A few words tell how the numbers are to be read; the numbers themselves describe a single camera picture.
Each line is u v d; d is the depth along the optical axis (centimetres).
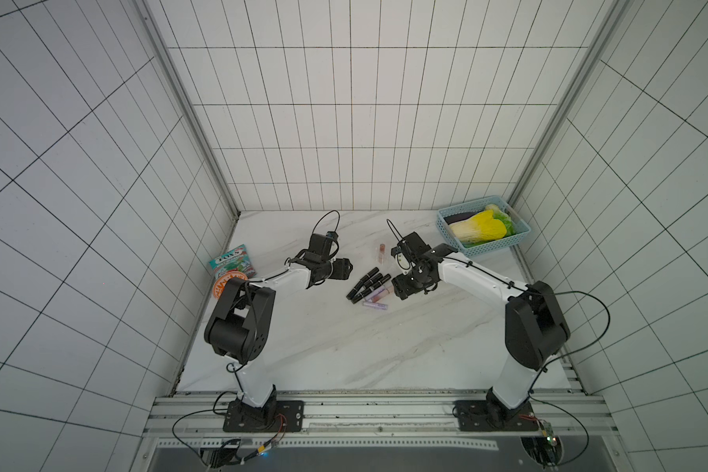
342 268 85
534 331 47
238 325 48
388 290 93
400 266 79
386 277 99
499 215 109
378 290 95
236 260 103
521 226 106
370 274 100
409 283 79
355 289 95
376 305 92
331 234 87
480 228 104
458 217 112
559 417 64
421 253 70
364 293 95
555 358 51
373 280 98
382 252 99
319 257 75
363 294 95
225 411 74
